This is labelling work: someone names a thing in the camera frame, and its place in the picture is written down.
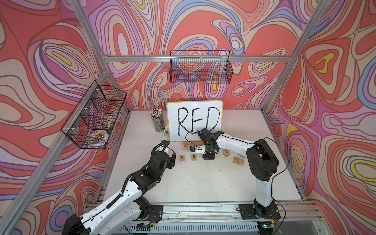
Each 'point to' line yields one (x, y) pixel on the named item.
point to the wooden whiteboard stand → (193, 143)
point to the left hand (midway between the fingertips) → (170, 152)
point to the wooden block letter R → (182, 158)
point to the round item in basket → (96, 136)
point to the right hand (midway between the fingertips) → (208, 156)
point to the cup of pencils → (157, 116)
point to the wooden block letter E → (194, 157)
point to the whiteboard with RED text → (186, 118)
